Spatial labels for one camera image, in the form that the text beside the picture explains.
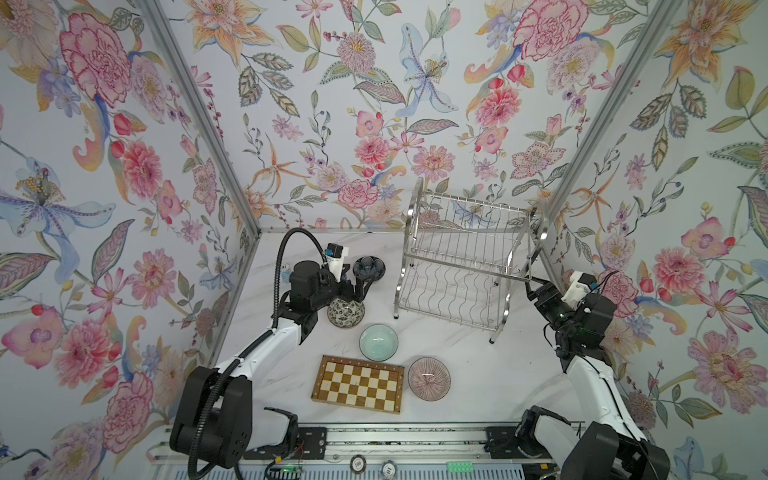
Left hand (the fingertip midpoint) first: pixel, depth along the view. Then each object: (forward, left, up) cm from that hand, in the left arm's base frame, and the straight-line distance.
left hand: (365, 273), depth 82 cm
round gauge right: (-43, -6, -17) cm, 46 cm away
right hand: (-3, -45, -1) cm, 45 cm away
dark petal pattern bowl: (+17, 0, -19) cm, 25 cm away
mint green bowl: (-11, -3, -20) cm, 23 cm away
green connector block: (-42, -22, -20) cm, 51 cm away
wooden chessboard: (-23, +2, -18) cm, 30 cm away
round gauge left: (-41, +2, -21) cm, 46 cm away
